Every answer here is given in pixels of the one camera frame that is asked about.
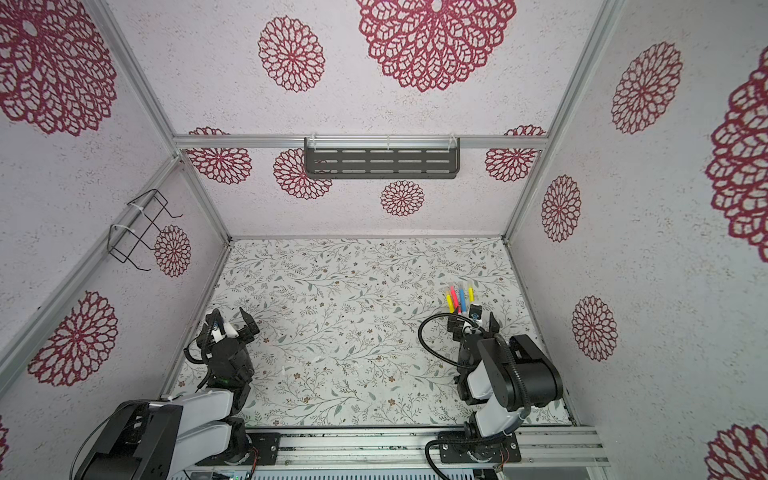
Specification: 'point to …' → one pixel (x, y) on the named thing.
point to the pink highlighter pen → (454, 295)
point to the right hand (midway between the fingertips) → (478, 308)
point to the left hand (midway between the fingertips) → (226, 322)
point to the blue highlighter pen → (463, 299)
